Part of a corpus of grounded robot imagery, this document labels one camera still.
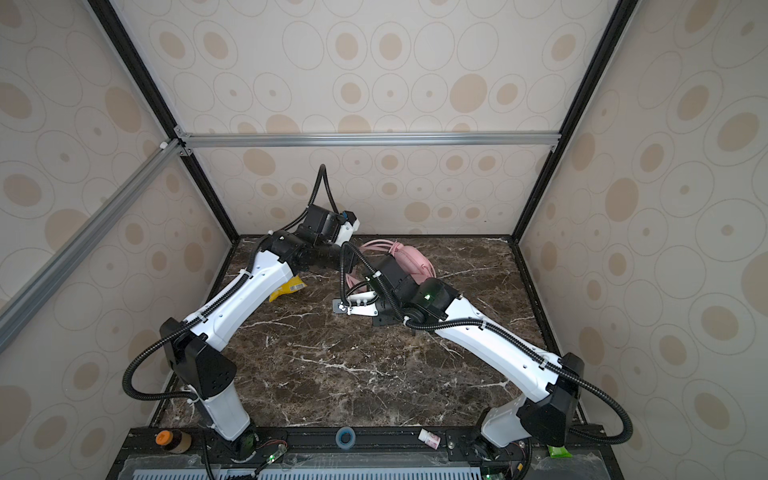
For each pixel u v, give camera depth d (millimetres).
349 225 712
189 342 468
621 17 685
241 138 899
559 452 714
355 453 732
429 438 729
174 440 685
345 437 747
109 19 677
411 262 686
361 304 583
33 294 530
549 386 397
